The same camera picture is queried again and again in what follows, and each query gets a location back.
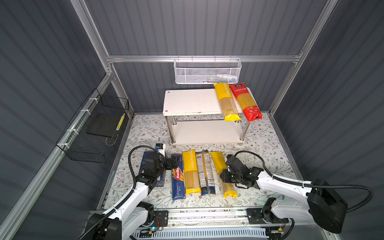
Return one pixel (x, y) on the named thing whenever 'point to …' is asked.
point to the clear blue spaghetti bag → (206, 183)
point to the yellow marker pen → (121, 121)
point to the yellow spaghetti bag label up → (220, 164)
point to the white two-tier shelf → (194, 117)
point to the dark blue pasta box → (160, 181)
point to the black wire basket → (91, 135)
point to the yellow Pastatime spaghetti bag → (191, 173)
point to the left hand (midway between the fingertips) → (172, 156)
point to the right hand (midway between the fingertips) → (222, 176)
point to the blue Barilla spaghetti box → (178, 181)
